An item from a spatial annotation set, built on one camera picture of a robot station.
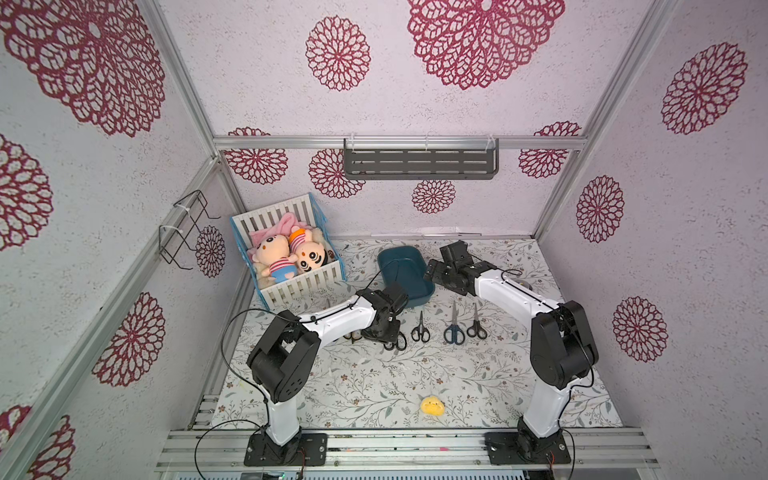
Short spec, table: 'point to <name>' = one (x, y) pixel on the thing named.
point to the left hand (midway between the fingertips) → (384, 337)
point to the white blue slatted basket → (306, 208)
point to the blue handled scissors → (453, 333)
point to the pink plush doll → (271, 247)
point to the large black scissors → (401, 342)
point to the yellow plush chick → (432, 406)
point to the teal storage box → (404, 265)
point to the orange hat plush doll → (309, 254)
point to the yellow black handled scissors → (353, 336)
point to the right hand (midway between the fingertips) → (445, 276)
